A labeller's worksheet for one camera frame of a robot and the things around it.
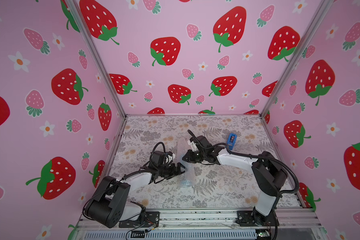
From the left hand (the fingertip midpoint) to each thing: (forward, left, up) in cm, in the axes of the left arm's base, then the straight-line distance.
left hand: (183, 171), depth 85 cm
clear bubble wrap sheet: (-6, -2, +2) cm, 6 cm away
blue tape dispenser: (+23, -33, -1) cm, 40 cm away
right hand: (+4, +2, +4) cm, 6 cm away
